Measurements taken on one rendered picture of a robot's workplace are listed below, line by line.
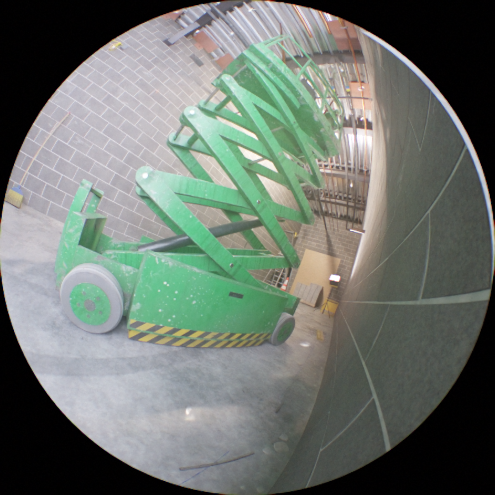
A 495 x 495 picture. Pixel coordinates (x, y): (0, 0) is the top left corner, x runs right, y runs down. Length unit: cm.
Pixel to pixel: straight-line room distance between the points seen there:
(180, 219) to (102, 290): 50
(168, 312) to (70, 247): 54
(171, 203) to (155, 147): 238
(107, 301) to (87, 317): 14
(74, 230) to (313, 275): 807
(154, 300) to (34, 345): 58
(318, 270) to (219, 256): 735
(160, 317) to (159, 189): 59
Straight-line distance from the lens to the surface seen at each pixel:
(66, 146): 306
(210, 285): 81
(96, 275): 73
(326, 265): 814
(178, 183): 93
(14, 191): 283
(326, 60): 384
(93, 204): 127
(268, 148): 131
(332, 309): 591
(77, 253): 84
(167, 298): 76
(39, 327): 87
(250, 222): 133
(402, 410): 30
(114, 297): 75
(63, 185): 296
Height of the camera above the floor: 56
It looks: 6 degrees up
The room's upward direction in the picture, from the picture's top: 23 degrees clockwise
